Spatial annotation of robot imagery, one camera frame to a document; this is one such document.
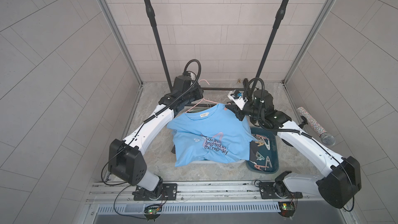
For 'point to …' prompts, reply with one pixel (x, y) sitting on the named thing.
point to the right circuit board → (287, 208)
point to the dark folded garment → (253, 150)
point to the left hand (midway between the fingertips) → (206, 88)
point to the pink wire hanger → (201, 100)
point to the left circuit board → (152, 211)
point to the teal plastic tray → (264, 152)
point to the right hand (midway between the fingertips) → (227, 103)
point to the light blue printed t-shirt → (213, 134)
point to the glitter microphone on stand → (326, 137)
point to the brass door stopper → (239, 81)
